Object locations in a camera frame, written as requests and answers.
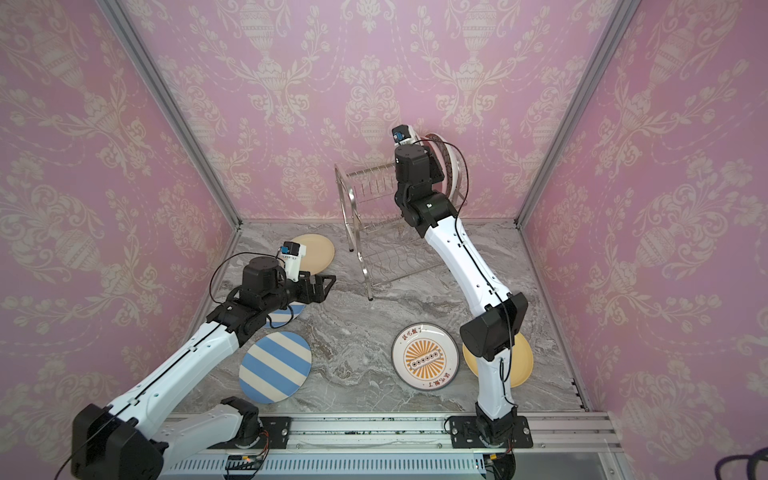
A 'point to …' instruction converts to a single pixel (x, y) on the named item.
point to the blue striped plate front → (274, 367)
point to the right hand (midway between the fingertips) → (434, 154)
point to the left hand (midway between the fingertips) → (323, 277)
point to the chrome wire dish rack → (389, 246)
